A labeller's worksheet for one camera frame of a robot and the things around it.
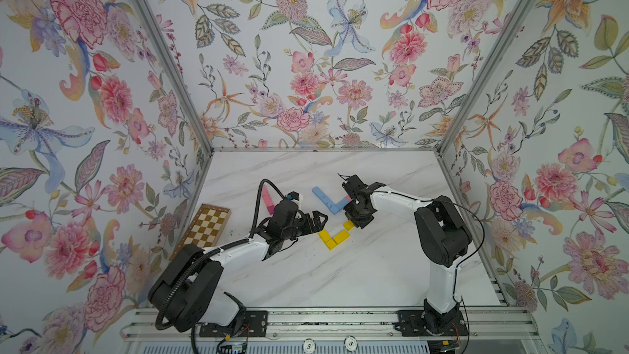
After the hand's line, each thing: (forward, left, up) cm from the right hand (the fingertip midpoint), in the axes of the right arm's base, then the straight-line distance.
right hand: (346, 215), depth 98 cm
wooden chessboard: (-8, +54, +3) cm, 54 cm away
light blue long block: (+8, +9, -1) cm, 12 cm away
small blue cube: (+4, +4, -1) cm, 6 cm away
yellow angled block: (-9, +3, -1) cm, 9 cm away
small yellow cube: (-12, +6, 0) cm, 13 cm away
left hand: (-8, +9, +10) cm, 16 cm away
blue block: (+4, +2, +1) cm, 5 cm away
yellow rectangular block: (-8, +8, 0) cm, 12 cm away
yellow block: (-5, -1, +2) cm, 5 cm away
